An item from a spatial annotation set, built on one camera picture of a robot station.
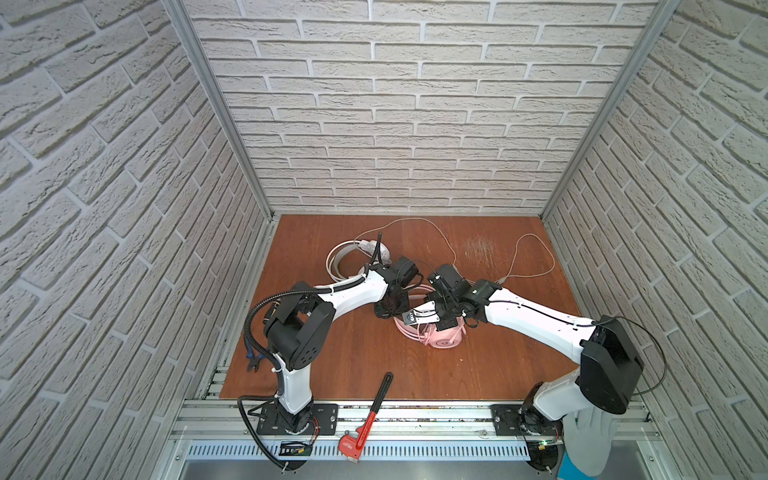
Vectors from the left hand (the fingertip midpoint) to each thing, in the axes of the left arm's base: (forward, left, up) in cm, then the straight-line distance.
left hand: (403, 309), depth 90 cm
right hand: (-2, -7, +7) cm, 10 cm away
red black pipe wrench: (-34, +14, -2) cm, 37 cm away
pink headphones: (-10, -6, +4) cm, 12 cm away
